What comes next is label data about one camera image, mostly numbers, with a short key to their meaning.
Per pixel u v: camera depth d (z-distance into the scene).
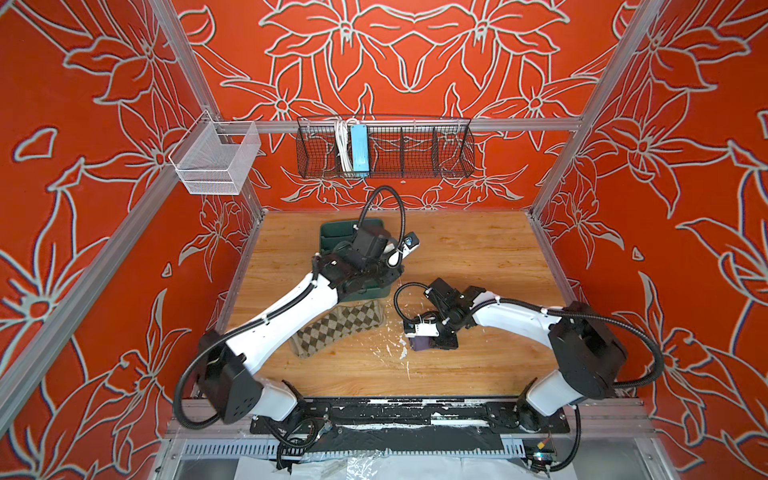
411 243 0.64
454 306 0.64
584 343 0.47
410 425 0.73
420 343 0.81
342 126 0.88
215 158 0.94
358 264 0.55
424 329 0.75
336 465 0.67
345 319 0.89
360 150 0.89
